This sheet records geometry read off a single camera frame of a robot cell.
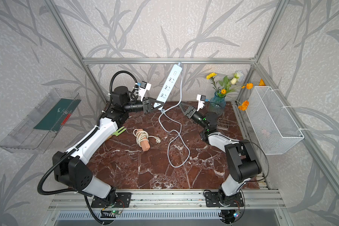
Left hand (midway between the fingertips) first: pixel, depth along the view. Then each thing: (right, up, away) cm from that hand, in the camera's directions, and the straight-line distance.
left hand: (162, 105), depth 67 cm
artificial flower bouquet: (+41, +15, +27) cm, 51 cm away
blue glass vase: (+37, +3, +36) cm, 51 cm away
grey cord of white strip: (+8, +2, +5) cm, 10 cm away
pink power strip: (-14, -24, +22) cm, 35 cm away
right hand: (+8, +1, +8) cm, 12 cm away
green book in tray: (-51, -4, +1) cm, 51 cm away
